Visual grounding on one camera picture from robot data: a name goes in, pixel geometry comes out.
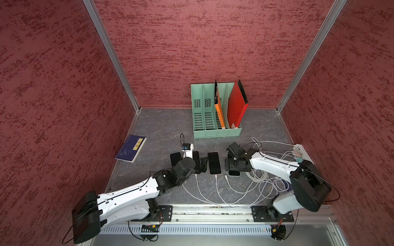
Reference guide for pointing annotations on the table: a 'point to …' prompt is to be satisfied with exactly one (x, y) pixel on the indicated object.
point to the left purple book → (130, 149)
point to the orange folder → (219, 109)
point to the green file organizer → (205, 121)
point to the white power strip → (300, 149)
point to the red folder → (236, 106)
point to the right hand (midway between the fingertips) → (233, 169)
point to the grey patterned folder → (225, 107)
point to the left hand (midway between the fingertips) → (199, 161)
